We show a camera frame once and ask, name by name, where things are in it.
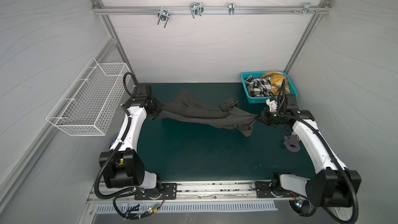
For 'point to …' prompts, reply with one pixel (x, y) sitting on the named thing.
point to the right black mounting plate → (264, 189)
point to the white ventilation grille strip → (201, 207)
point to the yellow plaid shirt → (276, 80)
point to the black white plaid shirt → (259, 87)
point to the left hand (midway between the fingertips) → (164, 105)
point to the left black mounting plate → (169, 192)
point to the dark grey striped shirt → (184, 106)
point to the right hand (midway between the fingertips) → (258, 114)
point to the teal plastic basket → (252, 99)
